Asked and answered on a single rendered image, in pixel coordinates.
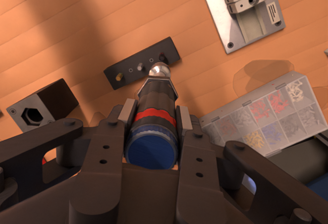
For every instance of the brass hex bit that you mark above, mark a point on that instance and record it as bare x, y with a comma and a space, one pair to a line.
118, 76

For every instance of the clear compartment parts box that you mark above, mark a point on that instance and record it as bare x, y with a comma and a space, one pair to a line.
269, 116

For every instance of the black flat tray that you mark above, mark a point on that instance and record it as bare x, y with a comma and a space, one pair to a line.
299, 157

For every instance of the grey fixture plate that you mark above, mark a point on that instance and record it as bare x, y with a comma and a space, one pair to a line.
217, 16

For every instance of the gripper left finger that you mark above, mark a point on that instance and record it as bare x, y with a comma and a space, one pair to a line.
102, 142

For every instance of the blue box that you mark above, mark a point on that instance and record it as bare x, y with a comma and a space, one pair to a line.
319, 185

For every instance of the white printed label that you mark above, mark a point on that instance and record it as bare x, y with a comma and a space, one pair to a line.
273, 12

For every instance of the blue screwdriver cap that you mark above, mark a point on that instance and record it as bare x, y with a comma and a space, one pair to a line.
151, 152

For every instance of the grey black parking block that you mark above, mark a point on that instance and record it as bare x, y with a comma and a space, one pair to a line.
51, 98

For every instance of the dark red-ringed bit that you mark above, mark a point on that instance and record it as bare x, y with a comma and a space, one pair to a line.
162, 55

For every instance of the dark plate corner screw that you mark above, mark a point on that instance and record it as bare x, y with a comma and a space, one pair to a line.
278, 23
230, 45

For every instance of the grey hex bit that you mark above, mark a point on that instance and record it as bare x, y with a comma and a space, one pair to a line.
140, 67

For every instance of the black loading block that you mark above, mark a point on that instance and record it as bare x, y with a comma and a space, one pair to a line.
143, 55

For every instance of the beige mounting rail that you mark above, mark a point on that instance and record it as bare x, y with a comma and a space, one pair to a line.
252, 27

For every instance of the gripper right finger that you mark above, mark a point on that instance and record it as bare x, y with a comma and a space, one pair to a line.
197, 183

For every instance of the black ratcheting screwdriver red band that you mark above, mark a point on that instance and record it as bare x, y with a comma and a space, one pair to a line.
156, 101

